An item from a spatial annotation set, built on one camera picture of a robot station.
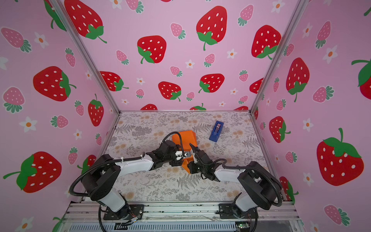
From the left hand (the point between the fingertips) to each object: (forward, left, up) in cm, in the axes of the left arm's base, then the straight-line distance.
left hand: (182, 151), depth 91 cm
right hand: (-10, -2, -3) cm, 10 cm away
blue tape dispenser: (+16, -24, 0) cm, 29 cm away
